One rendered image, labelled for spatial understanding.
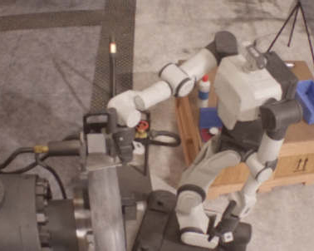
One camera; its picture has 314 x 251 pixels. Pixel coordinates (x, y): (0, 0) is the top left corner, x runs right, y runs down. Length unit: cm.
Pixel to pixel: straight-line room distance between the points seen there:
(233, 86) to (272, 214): 149
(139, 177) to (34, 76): 132
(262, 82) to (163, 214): 125
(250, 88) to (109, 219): 74
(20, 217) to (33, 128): 169
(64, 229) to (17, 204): 25
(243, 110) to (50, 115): 210
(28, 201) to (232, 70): 100
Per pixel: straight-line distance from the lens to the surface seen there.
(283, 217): 340
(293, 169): 344
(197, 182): 253
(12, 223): 222
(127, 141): 206
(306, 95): 356
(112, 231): 209
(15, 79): 429
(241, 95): 204
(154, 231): 298
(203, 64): 217
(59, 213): 234
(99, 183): 217
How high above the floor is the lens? 264
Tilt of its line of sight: 44 degrees down
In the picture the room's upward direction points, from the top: 4 degrees clockwise
